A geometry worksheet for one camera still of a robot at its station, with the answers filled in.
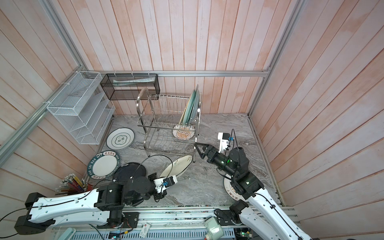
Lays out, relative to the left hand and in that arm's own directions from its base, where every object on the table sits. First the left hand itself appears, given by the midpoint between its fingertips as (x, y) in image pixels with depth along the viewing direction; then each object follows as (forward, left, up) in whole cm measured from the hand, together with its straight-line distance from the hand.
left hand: (171, 180), depth 65 cm
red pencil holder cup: (0, +48, -5) cm, 48 cm away
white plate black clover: (+37, +42, -21) cm, 60 cm away
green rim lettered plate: (+17, +46, -20) cm, 53 cm away
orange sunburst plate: (+2, -31, -21) cm, 38 cm away
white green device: (-17, -20, -16) cm, 31 cm away
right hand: (+12, -12, +9) cm, 19 cm away
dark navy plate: (+13, +29, -21) cm, 38 cm away
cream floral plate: (+8, -2, -4) cm, 9 cm away
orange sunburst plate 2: (+41, -3, -21) cm, 46 cm away
